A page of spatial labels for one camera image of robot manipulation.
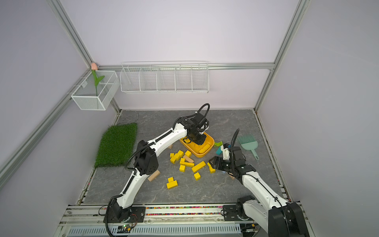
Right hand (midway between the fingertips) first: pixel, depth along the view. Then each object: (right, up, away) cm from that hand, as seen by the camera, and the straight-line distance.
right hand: (213, 160), depth 86 cm
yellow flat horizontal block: (-16, -3, +4) cm, 17 cm away
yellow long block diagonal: (-8, -4, +4) cm, 10 cm away
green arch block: (+5, +8, +13) cm, 16 cm away
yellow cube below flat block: (-19, -5, +1) cm, 19 cm away
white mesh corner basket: (-70, +37, -7) cm, 80 cm away
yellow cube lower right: (-1, -6, 0) cm, 6 cm away
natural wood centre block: (-15, -1, +6) cm, 17 cm away
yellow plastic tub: (-8, +4, +10) cm, 13 cm away
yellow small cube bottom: (-25, -11, -1) cm, 27 cm away
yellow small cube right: (-10, -9, -1) cm, 13 cm away
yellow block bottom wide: (-24, -12, -3) cm, 27 cm away
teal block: (+5, +4, +11) cm, 12 cm away
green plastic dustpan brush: (+26, +9, +14) cm, 31 cm away
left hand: (-6, +10, +4) cm, 13 cm away
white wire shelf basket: (-20, +53, +13) cm, 59 cm away
